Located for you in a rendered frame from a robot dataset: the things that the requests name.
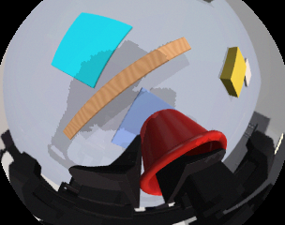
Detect beige flat rectangular slab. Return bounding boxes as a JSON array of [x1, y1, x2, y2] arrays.
[[244, 58, 251, 87]]

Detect tan wooden flat bar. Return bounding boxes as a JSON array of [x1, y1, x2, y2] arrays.
[[63, 37, 191, 139]]

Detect yellow block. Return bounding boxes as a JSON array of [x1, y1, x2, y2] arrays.
[[220, 46, 247, 98]]

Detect dark red cup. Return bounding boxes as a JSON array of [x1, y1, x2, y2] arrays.
[[139, 109, 228, 196]]

